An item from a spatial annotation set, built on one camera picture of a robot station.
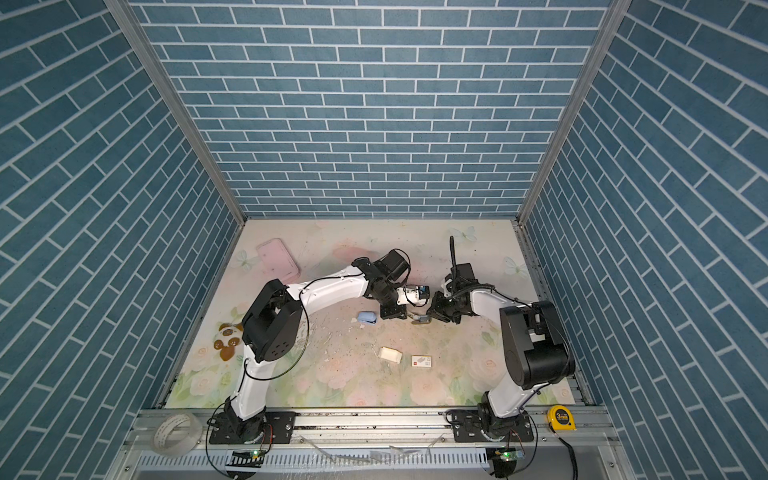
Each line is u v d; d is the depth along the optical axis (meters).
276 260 1.08
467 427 0.74
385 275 0.71
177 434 0.74
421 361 0.84
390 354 0.87
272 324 0.52
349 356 0.87
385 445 0.72
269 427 0.73
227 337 0.86
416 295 0.79
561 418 0.74
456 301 0.72
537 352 0.47
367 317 0.92
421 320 0.93
